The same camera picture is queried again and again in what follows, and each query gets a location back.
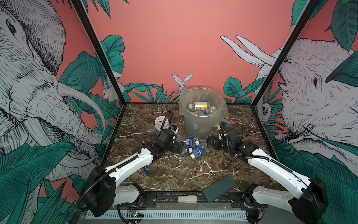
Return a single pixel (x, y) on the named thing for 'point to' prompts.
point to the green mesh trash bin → (197, 126)
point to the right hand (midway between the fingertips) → (210, 139)
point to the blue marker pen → (146, 171)
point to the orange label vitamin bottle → (200, 106)
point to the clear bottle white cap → (199, 150)
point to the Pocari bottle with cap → (202, 112)
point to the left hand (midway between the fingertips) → (177, 140)
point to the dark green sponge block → (219, 189)
